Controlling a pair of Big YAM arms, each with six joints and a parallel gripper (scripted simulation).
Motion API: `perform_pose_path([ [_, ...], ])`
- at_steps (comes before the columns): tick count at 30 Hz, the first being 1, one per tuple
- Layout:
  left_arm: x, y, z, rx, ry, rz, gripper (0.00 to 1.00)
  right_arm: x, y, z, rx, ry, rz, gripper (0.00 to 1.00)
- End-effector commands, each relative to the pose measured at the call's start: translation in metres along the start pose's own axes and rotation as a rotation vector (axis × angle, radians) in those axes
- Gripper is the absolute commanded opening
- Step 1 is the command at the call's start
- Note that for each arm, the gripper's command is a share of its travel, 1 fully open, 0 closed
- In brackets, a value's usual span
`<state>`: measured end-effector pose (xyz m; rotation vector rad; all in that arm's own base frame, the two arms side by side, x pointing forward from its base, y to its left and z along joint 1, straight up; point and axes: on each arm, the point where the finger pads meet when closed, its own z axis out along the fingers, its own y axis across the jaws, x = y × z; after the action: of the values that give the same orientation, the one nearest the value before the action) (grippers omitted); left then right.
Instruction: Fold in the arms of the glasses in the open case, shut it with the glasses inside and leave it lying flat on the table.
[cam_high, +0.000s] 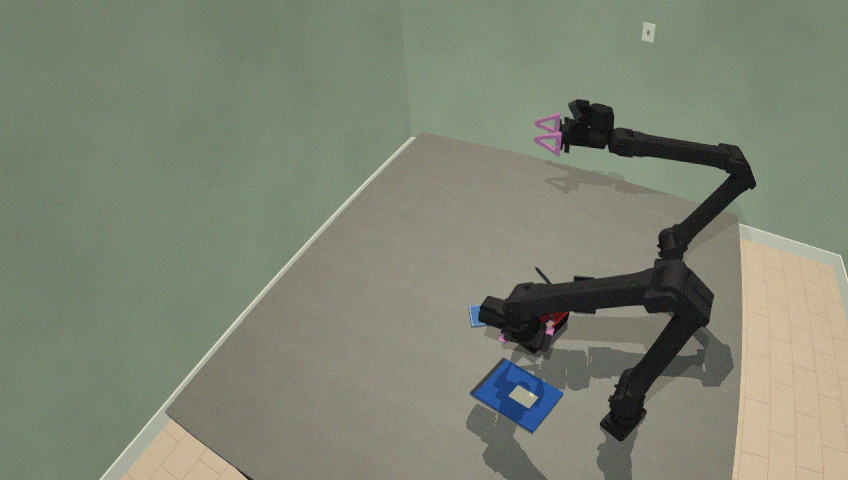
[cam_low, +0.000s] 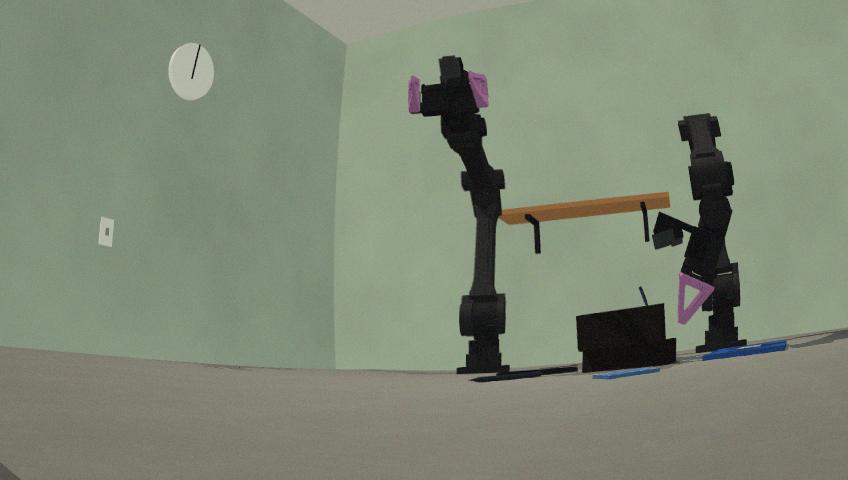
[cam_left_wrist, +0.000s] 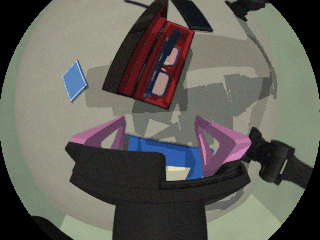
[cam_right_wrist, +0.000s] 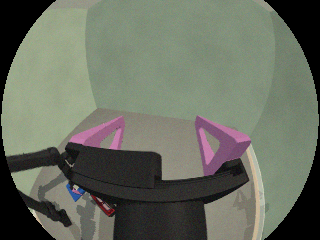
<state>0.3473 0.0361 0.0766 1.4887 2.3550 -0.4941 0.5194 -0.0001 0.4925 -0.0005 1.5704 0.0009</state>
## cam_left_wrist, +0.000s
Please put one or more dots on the blue notebook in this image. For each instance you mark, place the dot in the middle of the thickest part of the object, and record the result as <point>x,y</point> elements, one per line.
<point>182,162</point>

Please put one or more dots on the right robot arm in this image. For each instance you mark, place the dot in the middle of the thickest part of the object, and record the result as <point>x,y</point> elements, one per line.
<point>240,8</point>

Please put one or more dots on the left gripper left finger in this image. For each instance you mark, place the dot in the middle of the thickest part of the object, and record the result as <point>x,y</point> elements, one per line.
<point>94,136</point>

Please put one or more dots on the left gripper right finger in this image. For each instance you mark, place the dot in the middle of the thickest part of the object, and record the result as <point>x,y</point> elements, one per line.
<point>232,145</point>

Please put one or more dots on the red glasses case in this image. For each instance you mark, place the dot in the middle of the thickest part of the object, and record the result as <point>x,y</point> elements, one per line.
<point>144,50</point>

